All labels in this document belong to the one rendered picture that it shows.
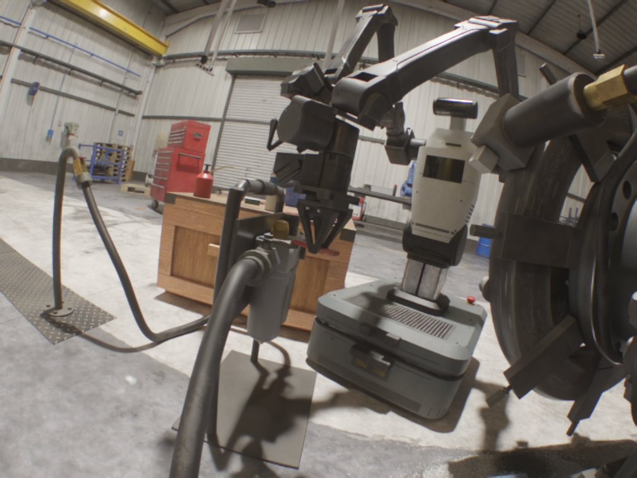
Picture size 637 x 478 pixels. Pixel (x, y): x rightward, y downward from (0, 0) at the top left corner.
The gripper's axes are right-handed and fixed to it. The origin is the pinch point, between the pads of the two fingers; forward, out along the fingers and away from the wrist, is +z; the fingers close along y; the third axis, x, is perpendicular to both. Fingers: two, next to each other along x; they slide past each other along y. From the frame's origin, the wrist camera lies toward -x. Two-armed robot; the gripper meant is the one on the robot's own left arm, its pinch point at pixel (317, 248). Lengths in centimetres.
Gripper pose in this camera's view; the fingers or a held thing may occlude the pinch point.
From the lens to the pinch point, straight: 47.2
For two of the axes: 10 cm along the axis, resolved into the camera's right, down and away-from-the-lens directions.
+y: -5.5, 0.0, -8.4
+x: 8.1, 2.4, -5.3
